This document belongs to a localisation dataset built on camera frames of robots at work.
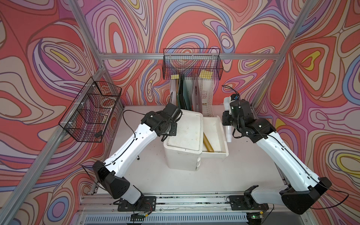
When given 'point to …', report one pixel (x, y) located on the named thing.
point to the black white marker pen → (138, 158)
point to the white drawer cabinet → (183, 151)
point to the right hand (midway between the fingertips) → (227, 117)
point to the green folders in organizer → (184, 96)
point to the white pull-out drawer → (215, 134)
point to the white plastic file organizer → (205, 87)
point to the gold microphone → (207, 145)
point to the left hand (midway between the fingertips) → (171, 130)
